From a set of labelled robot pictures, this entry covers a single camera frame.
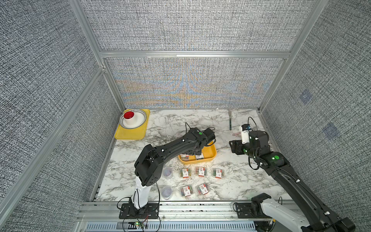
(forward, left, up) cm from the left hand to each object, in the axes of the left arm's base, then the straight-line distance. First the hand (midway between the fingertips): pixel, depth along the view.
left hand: (194, 150), depth 84 cm
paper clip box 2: (-9, -4, -9) cm, 13 cm away
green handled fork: (+36, -33, -11) cm, 50 cm away
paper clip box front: (-20, -4, -8) cm, 21 cm away
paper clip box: (-20, +5, -8) cm, 22 cm away
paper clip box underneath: (0, +5, -8) cm, 10 cm away
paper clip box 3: (-11, -14, -8) cm, 19 cm away
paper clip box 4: (0, -4, -7) cm, 8 cm away
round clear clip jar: (-9, +16, -7) cm, 20 cm away
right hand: (+1, -22, +11) cm, 25 cm away
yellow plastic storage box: (+4, -11, -10) cm, 15 cm away
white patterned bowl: (+35, +38, -10) cm, 53 cm away
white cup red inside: (+34, +46, -6) cm, 58 cm away
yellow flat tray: (+22, +42, -13) cm, 49 cm away
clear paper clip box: (-10, +6, -8) cm, 14 cm away
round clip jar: (-20, +16, -8) cm, 27 cm away
